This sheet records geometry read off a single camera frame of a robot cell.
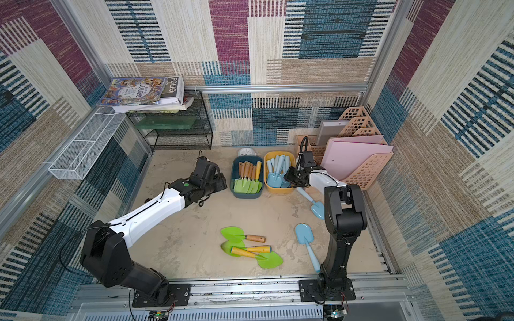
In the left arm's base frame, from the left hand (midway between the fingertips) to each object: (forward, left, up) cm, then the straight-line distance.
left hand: (220, 179), depth 86 cm
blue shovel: (+9, -24, -13) cm, 29 cm away
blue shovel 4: (-6, -43, -15) cm, 46 cm away
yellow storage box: (+24, -24, -11) cm, 35 cm away
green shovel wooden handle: (+8, -6, -14) cm, 17 cm away
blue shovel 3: (+6, -29, -12) cm, 32 cm away
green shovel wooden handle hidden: (+6, -14, -13) cm, 20 cm away
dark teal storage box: (+13, -4, -13) cm, 19 cm away
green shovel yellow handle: (-28, -19, -16) cm, 37 cm away
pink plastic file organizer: (+4, -64, -7) cm, 65 cm away
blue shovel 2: (+20, -22, -12) cm, 32 cm away
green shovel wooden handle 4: (-17, -5, -16) cm, 24 cm away
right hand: (+10, -30, -10) cm, 33 cm away
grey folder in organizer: (+30, -53, +2) cm, 61 cm away
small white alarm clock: (+29, -9, -13) cm, 33 cm away
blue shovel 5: (-18, -36, -16) cm, 43 cm away
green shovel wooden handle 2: (+7, -9, -13) cm, 17 cm away
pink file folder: (+7, -54, +5) cm, 55 cm away
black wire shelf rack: (+40, +19, -11) cm, 46 cm away
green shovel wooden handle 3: (+5, -12, -13) cm, 18 cm away
